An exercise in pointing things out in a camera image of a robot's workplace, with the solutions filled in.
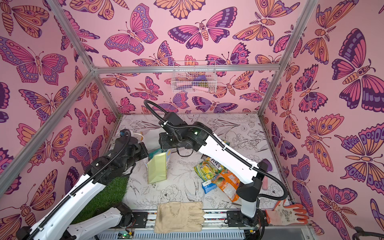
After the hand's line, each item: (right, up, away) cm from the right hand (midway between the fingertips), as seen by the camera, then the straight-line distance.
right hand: (161, 139), depth 65 cm
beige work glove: (+6, -40, +9) cm, 41 cm away
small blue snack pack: (+22, -28, +18) cm, 39 cm away
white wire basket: (+13, +38, +32) cm, 51 cm away
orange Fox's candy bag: (+33, -25, +16) cm, 45 cm away
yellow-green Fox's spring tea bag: (+22, -19, +22) cm, 37 cm away
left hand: (-8, -3, +5) cm, 10 cm away
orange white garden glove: (+62, -37, +8) cm, 73 cm away
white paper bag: (-4, -14, +9) cm, 17 cm away
